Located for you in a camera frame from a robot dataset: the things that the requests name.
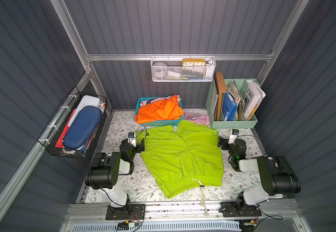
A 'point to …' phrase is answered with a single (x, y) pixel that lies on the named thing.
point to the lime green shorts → (184, 159)
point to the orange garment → (167, 108)
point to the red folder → (60, 142)
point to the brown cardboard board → (221, 89)
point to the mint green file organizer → (238, 88)
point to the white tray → (86, 101)
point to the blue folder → (230, 107)
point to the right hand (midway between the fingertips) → (230, 136)
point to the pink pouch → (197, 118)
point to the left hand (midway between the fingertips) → (136, 138)
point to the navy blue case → (83, 127)
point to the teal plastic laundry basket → (171, 123)
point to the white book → (254, 96)
